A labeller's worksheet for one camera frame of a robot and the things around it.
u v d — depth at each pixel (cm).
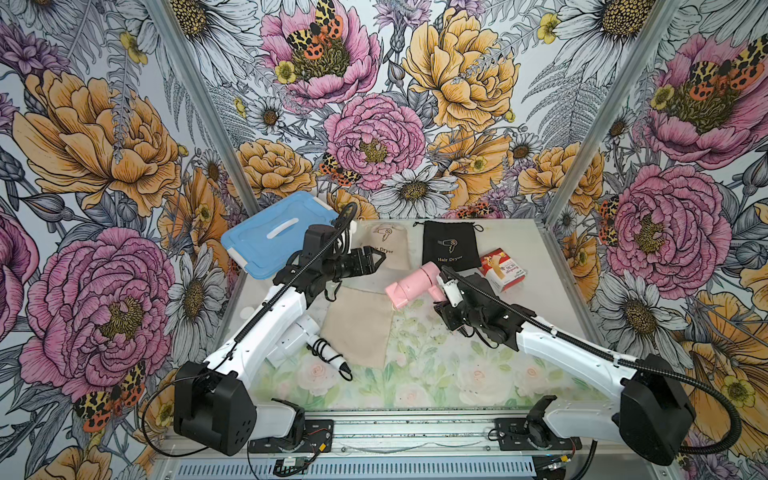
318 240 60
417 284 83
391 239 108
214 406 40
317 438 74
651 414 40
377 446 73
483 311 62
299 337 86
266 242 94
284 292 52
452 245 115
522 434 75
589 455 70
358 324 95
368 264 70
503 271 102
